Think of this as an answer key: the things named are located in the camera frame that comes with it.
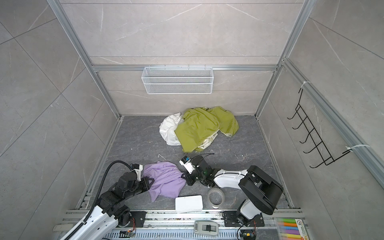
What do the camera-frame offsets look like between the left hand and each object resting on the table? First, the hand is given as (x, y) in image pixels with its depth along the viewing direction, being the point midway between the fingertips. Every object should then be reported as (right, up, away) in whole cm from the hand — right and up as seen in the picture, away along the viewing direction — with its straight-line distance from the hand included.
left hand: (154, 177), depth 81 cm
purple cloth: (+8, -2, -1) cm, 9 cm away
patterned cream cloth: (+32, +18, +19) cm, 41 cm away
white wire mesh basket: (+11, +60, +20) cm, 64 cm away
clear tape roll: (+34, -11, -1) cm, 36 cm away
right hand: (+15, 0, +5) cm, 16 cm away
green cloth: (+26, +30, +26) cm, 47 cm away
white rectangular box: (+19, -12, -6) cm, 23 cm away
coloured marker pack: (+68, -21, -11) cm, 72 cm away
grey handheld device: (+28, -19, -13) cm, 36 cm away
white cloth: (+2, +28, +27) cm, 39 cm away
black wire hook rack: (+78, +17, -17) cm, 82 cm away
